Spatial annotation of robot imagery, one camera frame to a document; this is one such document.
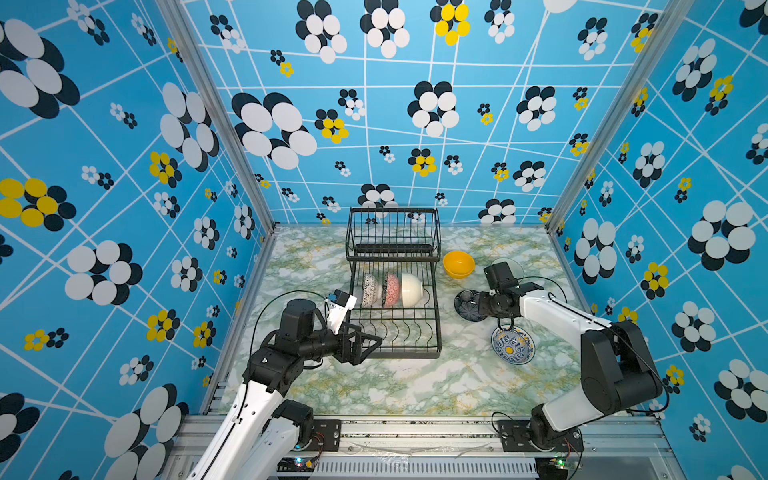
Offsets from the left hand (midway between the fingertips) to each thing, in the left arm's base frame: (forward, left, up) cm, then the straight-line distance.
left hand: (373, 334), depth 70 cm
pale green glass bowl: (+32, -47, -15) cm, 58 cm away
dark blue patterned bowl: (+19, -29, -18) cm, 39 cm away
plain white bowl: (+20, -11, -11) cm, 25 cm away
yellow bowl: (+34, -28, -17) cm, 47 cm away
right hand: (+17, -36, -16) cm, 42 cm away
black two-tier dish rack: (+45, -6, -16) cm, 48 cm away
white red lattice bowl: (+19, +2, -10) cm, 22 cm away
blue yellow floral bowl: (+5, -41, -18) cm, 45 cm away
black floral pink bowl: (+18, -5, -9) cm, 21 cm away
